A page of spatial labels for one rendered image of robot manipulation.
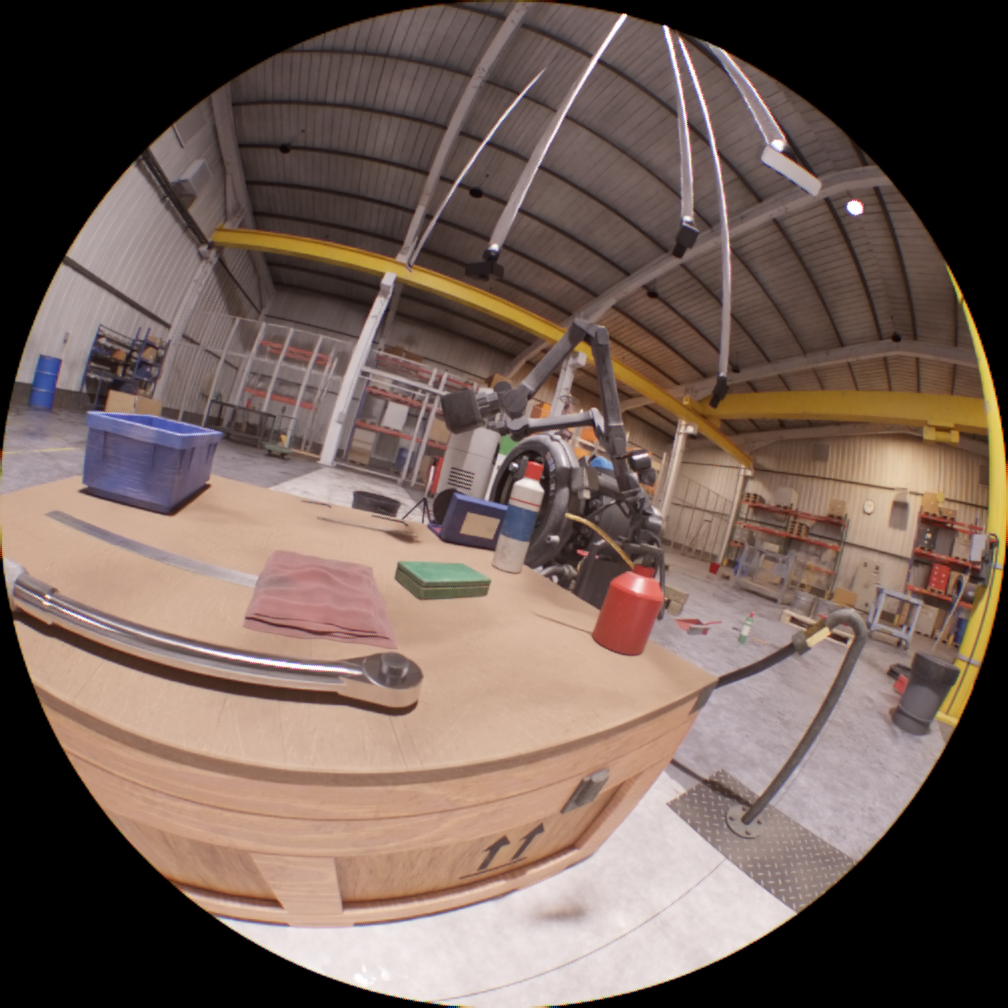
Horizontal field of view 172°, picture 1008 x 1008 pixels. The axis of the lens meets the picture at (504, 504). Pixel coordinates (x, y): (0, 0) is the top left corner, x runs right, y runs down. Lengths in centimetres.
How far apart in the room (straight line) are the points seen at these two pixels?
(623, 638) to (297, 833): 40
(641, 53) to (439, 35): 353
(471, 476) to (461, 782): 107
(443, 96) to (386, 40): 195
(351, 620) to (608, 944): 68
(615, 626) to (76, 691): 51
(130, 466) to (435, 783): 55
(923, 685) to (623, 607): 231
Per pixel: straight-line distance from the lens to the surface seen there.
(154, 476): 57
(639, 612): 44
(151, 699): 24
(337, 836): 28
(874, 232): 1041
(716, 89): 820
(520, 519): 66
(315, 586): 36
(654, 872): 85
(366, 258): 1011
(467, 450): 120
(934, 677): 252
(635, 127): 841
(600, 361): 116
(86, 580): 38
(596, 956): 72
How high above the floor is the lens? 63
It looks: 3 degrees down
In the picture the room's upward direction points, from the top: 16 degrees clockwise
